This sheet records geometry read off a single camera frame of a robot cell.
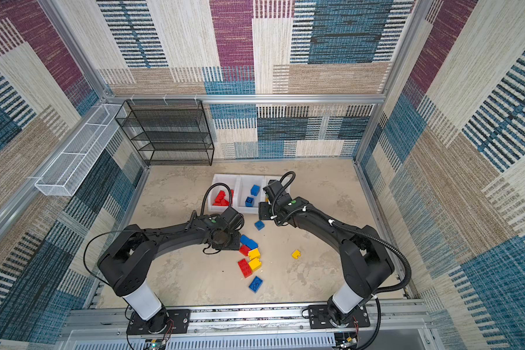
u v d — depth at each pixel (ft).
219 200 3.34
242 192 3.45
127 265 1.50
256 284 2.66
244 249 2.87
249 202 3.26
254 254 2.85
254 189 3.46
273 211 2.15
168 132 3.59
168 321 2.37
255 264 2.79
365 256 1.60
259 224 3.11
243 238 2.93
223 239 2.44
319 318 2.40
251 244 2.93
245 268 2.73
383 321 2.34
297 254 2.86
